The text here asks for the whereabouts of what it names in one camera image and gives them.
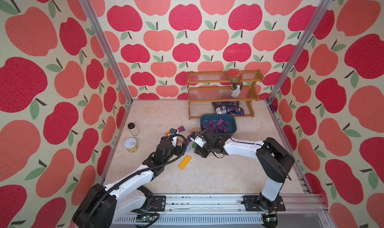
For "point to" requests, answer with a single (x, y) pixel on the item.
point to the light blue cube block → (188, 148)
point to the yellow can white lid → (131, 145)
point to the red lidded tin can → (234, 75)
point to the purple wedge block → (181, 129)
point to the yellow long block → (185, 162)
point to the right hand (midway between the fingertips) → (199, 150)
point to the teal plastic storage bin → (222, 125)
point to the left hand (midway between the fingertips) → (179, 141)
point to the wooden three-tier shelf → (210, 93)
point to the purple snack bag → (228, 107)
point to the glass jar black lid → (131, 126)
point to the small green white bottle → (236, 89)
